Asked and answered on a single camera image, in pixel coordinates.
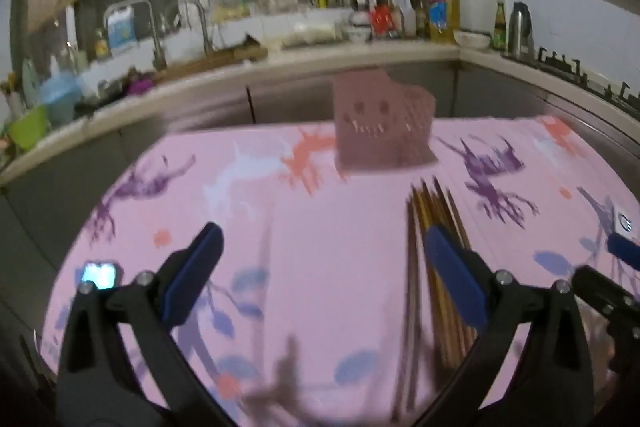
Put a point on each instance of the wooden cutting board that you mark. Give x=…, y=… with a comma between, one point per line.
x=210, y=62

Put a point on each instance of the red packet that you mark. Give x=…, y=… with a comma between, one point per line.
x=384, y=22

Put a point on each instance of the steel thermos kettle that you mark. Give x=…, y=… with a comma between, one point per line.
x=520, y=29

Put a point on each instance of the green sauce bottle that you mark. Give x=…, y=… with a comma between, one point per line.
x=499, y=29

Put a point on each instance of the pink smiley utensil holder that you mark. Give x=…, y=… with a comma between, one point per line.
x=380, y=132

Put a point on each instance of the pale green bottle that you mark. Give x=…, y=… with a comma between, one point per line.
x=31, y=84

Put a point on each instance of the blue lidded plastic container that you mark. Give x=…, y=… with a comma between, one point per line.
x=60, y=99

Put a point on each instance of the green plastic basin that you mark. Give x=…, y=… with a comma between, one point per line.
x=27, y=129

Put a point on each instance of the white plastic food bag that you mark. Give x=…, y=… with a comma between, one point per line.
x=310, y=34

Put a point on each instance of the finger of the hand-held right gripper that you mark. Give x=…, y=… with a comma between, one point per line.
x=605, y=289
x=625, y=252

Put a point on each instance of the white plastic jug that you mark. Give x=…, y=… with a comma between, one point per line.
x=405, y=14

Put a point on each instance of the white detergent jug blue label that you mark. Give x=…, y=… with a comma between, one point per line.
x=121, y=32

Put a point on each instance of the pink deer print tablecloth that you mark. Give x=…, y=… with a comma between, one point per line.
x=325, y=257

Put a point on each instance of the purple cloth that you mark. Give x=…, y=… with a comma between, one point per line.
x=141, y=85

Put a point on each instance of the white bowl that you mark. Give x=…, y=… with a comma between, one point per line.
x=472, y=41

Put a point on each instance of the large yellow cooking oil bottle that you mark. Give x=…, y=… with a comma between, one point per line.
x=442, y=17

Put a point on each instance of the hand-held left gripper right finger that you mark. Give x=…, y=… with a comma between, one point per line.
x=455, y=277

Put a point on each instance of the tall steel faucet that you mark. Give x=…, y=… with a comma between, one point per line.
x=200, y=22
x=150, y=22

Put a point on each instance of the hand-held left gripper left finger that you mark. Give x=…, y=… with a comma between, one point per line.
x=192, y=277

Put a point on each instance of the smartphone with lit screen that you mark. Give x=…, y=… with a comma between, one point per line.
x=99, y=275

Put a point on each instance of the black gas stove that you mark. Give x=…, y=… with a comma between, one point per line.
x=575, y=69

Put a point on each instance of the bunch of wooden chopsticks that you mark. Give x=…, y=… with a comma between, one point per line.
x=435, y=207

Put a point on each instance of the small patterned bowl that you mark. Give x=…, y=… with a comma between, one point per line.
x=359, y=35

